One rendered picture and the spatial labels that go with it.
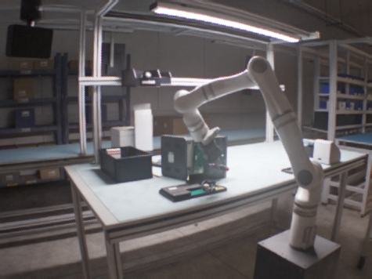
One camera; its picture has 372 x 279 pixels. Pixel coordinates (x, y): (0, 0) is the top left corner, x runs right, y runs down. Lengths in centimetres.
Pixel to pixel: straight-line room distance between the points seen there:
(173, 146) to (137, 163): 19
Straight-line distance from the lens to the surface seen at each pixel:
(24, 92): 464
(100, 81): 170
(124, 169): 134
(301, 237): 107
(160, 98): 576
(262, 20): 194
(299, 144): 98
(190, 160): 129
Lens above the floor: 139
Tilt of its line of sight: 8 degrees down
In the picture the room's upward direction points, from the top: straight up
